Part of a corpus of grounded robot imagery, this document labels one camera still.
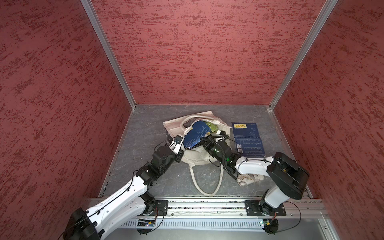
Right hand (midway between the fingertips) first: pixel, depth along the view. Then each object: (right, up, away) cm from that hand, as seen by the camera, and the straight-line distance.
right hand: (199, 140), depth 85 cm
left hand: (-10, -1, -6) cm, 12 cm away
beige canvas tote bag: (-1, -10, +5) cm, 12 cm away
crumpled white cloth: (+26, -21, -4) cm, 34 cm away
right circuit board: (+35, -40, -14) cm, 55 cm away
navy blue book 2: (-3, +2, +2) cm, 4 cm away
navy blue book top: (+32, +5, +22) cm, 39 cm away
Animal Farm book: (+8, +8, +3) cm, 12 cm away
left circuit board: (-28, -40, -12) cm, 50 cm away
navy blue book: (+34, -6, +12) cm, 36 cm away
